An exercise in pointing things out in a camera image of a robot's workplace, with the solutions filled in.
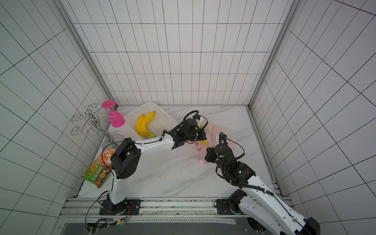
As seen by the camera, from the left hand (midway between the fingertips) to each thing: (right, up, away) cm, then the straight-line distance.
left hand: (208, 136), depth 85 cm
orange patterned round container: (-64, -14, +3) cm, 65 cm away
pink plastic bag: (+1, +3, -4) cm, 6 cm away
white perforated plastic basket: (-32, +8, +22) cm, 40 cm away
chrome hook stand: (-61, +9, -8) cm, 63 cm away
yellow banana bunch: (-45, +5, +15) cm, 48 cm away
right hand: (-2, -4, -8) cm, 9 cm away
